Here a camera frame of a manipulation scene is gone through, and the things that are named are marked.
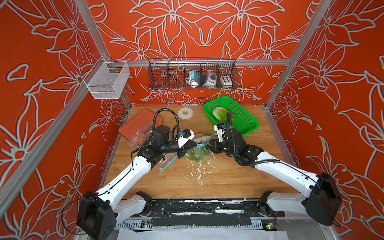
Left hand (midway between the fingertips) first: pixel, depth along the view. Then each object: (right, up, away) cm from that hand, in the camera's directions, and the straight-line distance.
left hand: (195, 142), depth 72 cm
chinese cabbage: (+20, +15, +33) cm, 41 cm away
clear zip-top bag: (+5, -1, +7) cm, 9 cm away
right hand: (+5, -1, +4) cm, 7 cm away
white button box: (+21, +36, +21) cm, 46 cm away
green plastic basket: (+37, +10, +35) cm, 52 cm away
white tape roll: (-6, +16, +42) cm, 45 cm away
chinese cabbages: (+1, -8, +9) cm, 12 cm away
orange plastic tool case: (-36, +14, +36) cm, 52 cm away
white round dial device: (+11, +37, +18) cm, 42 cm away
